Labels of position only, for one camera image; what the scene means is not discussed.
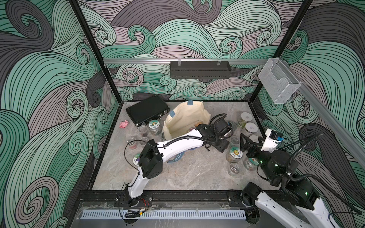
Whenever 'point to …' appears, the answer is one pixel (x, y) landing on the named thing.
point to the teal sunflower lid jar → (234, 155)
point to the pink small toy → (123, 124)
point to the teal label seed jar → (155, 128)
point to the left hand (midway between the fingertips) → (223, 141)
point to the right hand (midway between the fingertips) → (248, 137)
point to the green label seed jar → (244, 118)
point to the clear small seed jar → (143, 130)
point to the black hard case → (147, 110)
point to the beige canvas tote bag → (183, 118)
